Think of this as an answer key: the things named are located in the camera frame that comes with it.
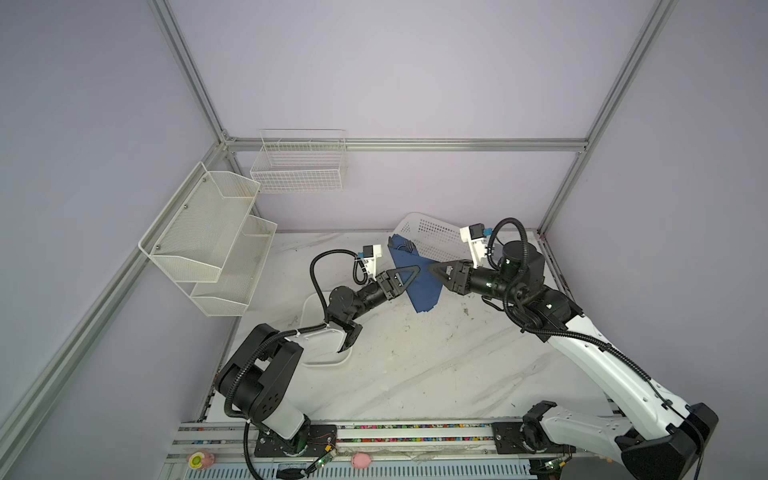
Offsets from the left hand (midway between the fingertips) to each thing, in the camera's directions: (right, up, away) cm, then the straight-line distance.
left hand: (420, 271), depth 70 cm
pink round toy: (-14, -45, -1) cm, 47 cm away
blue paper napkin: (+1, -5, -1) cm, 5 cm away
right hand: (+1, +1, -5) cm, 6 cm away
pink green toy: (-51, -43, -3) cm, 67 cm away
